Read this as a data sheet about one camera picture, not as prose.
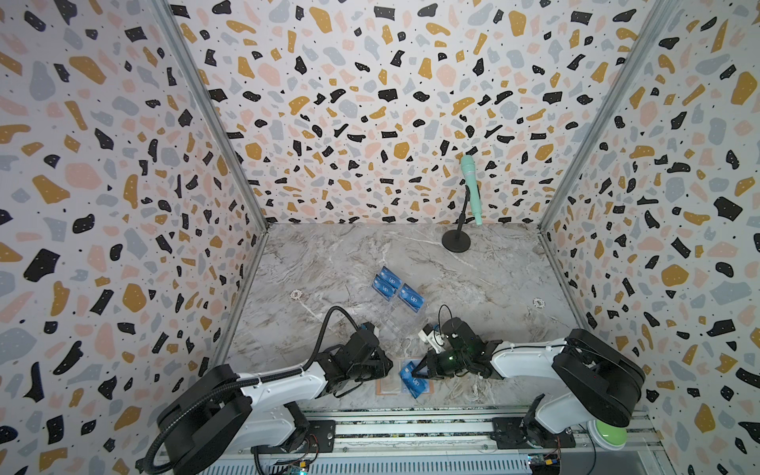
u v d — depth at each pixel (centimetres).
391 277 94
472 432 76
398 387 81
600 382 45
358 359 66
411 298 90
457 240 117
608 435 74
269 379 49
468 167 95
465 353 70
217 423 41
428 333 82
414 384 81
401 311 97
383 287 94
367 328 80
